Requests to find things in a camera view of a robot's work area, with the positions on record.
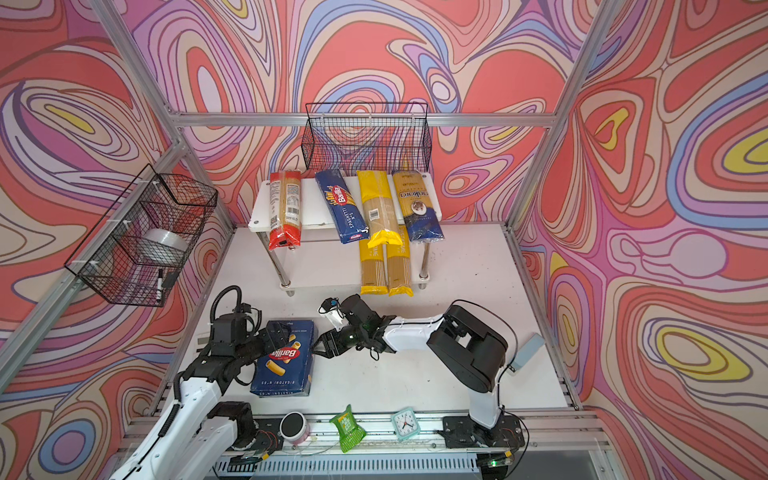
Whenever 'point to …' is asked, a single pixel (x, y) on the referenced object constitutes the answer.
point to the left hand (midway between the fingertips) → (281, 331)
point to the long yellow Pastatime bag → (399, 264)
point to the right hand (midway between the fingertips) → (323, 352)
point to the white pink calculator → (200, 338)
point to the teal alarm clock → (405, 424)
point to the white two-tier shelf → (320, 261)
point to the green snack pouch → (350, 433)
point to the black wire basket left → (109, 263)
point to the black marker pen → (160, 283)
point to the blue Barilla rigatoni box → (288, 370)
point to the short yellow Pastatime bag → (373, 274)
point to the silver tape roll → (163, 245)
